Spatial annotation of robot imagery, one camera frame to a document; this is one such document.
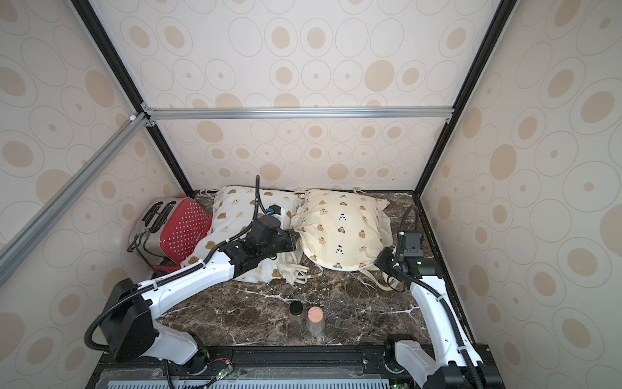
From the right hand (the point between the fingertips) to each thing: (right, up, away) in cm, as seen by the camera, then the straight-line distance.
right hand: (389, 260), depth 81 cm
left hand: (-27, +9, -2) cm, 29 cm away
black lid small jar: (-31, -13, -7) cm, 34 cm away
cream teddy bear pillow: (-15, +10, +7) cm, 19 cm away
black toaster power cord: (-86, +5, +1) cm, 87 cm away
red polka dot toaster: (-76, +9, +3) cm, 77 cm away
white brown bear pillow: (-59, +17, +19) cm, 64 cm away
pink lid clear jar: (-25, -18, -8) cm, 32 cm away
